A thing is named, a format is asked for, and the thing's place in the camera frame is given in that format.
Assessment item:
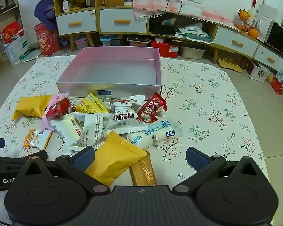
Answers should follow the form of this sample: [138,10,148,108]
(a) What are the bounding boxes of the round white base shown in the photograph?
[21,49,42,63]

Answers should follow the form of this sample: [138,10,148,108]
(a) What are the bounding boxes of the yellow plain snack packet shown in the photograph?
[12,95,53,120]
[84,131,148,187]

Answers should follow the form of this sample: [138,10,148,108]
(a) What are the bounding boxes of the grey storage bin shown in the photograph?
[127,37,151,47]

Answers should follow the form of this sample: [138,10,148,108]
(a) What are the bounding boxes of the red candy packet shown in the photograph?
[45,98,76,120]
[137,92,168,124]

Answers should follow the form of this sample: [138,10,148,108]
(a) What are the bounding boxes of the white microwave oven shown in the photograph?
[264,20,283,55]

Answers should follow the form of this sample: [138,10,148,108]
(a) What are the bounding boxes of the long wooden console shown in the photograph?
[148,12,283,76]

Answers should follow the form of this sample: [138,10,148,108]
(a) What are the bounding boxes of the long white bread packet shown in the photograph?
[127,120,184,149]

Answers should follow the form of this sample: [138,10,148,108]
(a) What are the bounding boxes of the yellow egg tray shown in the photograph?
[216,54,243,73]

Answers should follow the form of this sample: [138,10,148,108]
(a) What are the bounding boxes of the white box with drawing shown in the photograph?
[248,60,271,83]

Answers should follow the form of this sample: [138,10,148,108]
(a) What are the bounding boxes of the white drawer with lock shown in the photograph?
[56,10,97,36]

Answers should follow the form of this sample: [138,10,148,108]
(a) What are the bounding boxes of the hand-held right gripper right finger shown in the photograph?
[172,147,266,193]

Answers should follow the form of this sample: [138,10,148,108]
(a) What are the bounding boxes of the floral tablecloth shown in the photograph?
[0,55,271,225]

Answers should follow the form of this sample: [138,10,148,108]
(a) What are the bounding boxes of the brown cardboard box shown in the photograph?
[105,0,134,8]

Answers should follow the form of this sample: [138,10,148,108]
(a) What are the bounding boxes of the white drawer orange handle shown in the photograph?
[99,9,148,34]
[213,27,259,57]
[253,45,283,71]

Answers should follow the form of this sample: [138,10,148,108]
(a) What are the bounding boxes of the stack of papers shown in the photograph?
[174,24,214,44]

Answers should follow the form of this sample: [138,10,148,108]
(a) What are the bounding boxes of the white storage bin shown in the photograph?
[179,46,207,60]

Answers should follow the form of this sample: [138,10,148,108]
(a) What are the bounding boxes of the white packet red mark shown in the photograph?
[102,95,146,113]

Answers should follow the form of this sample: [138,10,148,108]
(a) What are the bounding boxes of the white packet black characters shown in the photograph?
[104,101,139,134]

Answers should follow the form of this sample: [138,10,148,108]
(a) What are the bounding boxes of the blue lidded storage bin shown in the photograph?
[100,35,123,47]

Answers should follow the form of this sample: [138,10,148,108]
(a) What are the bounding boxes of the cream white snack packet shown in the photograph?
[50,113,85,146]

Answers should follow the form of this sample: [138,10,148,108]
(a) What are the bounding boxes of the clear storage box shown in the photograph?
[74,39,90,51]

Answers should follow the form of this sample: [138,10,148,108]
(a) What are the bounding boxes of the jar of small oranges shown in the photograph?
[234,20,247,32]

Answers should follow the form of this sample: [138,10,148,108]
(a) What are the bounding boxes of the white plastic bag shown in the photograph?
[3,28,30,65]

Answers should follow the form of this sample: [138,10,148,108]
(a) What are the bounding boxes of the gold bar packet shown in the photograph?
[130,150,157,186]

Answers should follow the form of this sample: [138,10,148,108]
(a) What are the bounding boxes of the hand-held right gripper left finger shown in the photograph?
[17,146,110,193]

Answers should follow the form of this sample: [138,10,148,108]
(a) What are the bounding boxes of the red cardboard box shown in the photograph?
[151,40,180,58]

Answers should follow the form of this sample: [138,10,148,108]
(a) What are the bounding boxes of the red paper bag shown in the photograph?
[1,21,24,44]

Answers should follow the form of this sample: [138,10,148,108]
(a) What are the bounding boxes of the yellow labelled snack packet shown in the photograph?
[74,93,113,115]

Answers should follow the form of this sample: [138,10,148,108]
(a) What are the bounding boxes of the orange cracker packet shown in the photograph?
[23,129,54,150]

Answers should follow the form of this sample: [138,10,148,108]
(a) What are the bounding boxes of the white packet fine print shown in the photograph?
[69,112,108,151]

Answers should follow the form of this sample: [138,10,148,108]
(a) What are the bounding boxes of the wooden shelf cabinet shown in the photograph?
[51,0,149,52]

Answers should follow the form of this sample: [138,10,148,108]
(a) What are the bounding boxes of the pink white fringed cloth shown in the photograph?
[133,0,241,31]

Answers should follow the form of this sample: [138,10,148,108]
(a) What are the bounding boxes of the pink cardboard box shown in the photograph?
[56,47,162,99]

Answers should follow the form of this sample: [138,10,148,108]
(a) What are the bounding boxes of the pink snack packet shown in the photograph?
[41,93,69,131]

